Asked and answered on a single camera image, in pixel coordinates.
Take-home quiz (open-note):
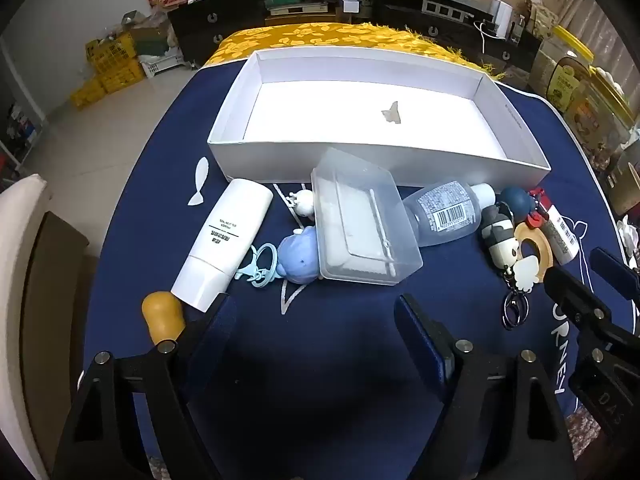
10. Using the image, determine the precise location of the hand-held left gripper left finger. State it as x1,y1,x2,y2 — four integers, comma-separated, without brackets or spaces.
52,292,240,480

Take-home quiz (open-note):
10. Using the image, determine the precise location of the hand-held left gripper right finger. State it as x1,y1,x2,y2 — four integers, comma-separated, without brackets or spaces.
393,293,576,480

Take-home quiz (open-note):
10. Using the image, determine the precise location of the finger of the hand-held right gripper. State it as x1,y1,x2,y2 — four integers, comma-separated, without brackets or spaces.
544,263,619,346
589,246,640,307

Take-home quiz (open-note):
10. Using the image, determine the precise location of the yellow gourd toy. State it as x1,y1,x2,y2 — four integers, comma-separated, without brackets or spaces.
141,291,186,347

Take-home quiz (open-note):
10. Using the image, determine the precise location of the red-capped white tube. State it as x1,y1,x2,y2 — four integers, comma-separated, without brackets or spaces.
525,199,580,265

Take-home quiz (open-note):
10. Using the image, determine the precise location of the white cosmetic tube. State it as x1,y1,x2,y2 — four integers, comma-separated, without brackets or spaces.
171,178,274,311

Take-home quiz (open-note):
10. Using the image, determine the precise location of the panda keychain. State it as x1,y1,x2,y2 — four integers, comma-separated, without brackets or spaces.
481,202,532,332

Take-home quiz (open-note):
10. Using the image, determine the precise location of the blue-haired doll keychain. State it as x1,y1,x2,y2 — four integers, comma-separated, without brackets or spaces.
235,225,322,292

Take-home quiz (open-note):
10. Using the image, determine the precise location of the clear plastic bottle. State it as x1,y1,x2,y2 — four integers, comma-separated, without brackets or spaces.
402,177,497,249

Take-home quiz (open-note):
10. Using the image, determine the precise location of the navy round figure keychain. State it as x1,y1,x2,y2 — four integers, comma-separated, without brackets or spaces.
498,186,547,222

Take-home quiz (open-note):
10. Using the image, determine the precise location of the clear cotton swab box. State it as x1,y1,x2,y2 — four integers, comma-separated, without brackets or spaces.
310,147,425,287

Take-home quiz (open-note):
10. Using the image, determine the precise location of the white cardboard box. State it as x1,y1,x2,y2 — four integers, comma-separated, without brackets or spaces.
207,47,552,192

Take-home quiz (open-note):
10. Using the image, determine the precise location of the navy blue printed tablecloth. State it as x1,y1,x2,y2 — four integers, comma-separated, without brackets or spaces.
84,57,640,480

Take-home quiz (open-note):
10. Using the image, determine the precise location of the small white red-hat figure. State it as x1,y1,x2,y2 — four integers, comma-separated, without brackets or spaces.
286,189,317,222

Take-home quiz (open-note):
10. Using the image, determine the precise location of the clear jar orange label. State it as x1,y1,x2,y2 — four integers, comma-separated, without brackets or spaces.
565,66,637,154

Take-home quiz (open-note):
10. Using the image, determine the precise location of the brown board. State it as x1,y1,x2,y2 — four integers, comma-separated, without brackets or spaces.
20,210,92,476

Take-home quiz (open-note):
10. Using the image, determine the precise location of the clear jar green label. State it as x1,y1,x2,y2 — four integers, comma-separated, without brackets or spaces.
546,52,594,115

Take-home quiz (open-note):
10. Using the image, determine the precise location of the clear jar yellow lid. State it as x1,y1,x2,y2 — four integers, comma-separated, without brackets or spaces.
530,25,595,92

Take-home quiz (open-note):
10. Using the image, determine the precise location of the beige curtain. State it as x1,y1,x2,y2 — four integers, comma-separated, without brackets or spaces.
559,0,640,63

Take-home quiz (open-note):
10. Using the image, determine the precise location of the white plastic basket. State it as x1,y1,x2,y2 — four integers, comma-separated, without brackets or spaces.
139,52,184,79

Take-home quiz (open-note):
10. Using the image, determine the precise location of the stack of yellow crates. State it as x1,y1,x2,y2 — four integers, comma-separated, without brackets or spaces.
70,30,147,111

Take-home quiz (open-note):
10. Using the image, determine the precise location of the white upright appliance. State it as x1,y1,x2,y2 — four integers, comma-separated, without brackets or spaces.
492,0,515,40

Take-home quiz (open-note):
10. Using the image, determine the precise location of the cardboard box with clutter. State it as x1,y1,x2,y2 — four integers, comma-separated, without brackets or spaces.
120,7,172,56

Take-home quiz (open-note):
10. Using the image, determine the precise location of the yellow patterned tablecloth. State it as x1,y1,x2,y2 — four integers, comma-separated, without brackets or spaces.
202,22,507,82

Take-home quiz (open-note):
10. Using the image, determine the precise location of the black low cabinet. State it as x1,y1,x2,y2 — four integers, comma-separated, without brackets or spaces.
167,0,547,75

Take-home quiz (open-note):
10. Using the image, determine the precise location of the white flat media player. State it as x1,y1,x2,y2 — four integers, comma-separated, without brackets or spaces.
270,3,331,17

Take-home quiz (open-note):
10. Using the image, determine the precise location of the yellow ring keychain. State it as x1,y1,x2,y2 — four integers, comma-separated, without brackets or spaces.
512,220,555,292

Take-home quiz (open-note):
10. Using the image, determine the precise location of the white power cable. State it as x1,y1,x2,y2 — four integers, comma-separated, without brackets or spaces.
474,19,497,57

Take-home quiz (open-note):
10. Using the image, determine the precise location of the white three-window frame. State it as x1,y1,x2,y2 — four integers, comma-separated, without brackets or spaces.
421,0,474,16

